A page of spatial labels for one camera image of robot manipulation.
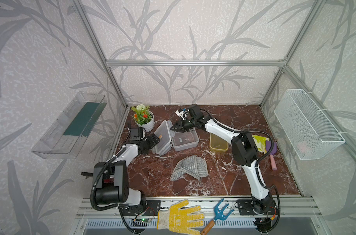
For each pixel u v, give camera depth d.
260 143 0.97
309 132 0.63
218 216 0.71
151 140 0.82
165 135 0.90
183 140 0.99
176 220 0.70
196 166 0.82
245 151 0.57
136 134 0.72
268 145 0.96
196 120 0.77
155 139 0.84
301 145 0.74
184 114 0.86
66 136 0.65
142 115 0.93
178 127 0.82
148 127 0.99
